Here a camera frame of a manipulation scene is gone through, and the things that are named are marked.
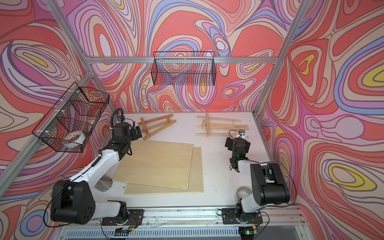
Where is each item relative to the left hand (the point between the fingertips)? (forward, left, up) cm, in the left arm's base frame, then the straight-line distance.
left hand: (131, 128), depth 86 cm
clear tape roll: (-31, -62, -18) cm, 72 cm away
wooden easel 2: (+14, -56, -14) cm, 59 cm away
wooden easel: (+12, -3, -17) cm, 21 cm away
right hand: (-2, -65, -11) cm, 66 cm away
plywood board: (-25, -38, -19) cm, 49 cm away
